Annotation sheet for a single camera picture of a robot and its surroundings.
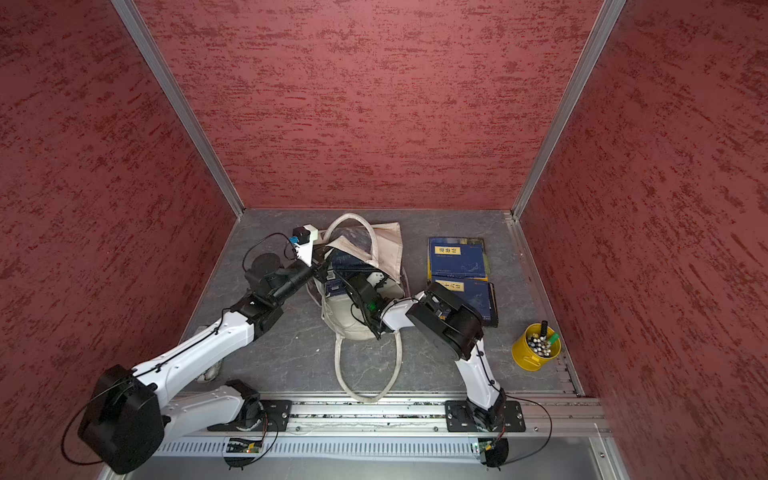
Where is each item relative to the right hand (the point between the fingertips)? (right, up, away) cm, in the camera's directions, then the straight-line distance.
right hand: (345, 280), depth 95 cm
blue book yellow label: (+39, +7, +8) cm, 40 cm away
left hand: (+1, +11, -20) cm, 23 cm away
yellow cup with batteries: (+51, -12, -26) cm, 58 cm away
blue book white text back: (0, +5, +2) cm, 5 cm away
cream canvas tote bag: (+12, +11, -18) cm, 25 cm away
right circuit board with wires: (+41, -39, -24) cm, 61 cm away
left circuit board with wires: (-22, -39, -23) cm, 51 cm away
